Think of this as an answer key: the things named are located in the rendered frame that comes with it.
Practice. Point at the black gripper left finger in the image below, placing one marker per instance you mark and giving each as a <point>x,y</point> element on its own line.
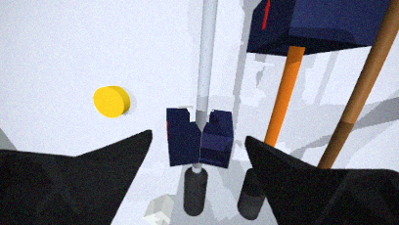
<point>93,184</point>

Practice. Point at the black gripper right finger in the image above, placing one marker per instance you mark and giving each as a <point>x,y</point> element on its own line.
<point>300,193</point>

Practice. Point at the dark blue block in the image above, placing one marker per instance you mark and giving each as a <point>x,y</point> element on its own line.
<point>319,25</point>

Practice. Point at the yellow short cylinder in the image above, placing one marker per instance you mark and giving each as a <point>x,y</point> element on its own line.
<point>111,101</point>

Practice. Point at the white square block with hole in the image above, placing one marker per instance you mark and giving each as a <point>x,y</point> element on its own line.
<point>159,210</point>

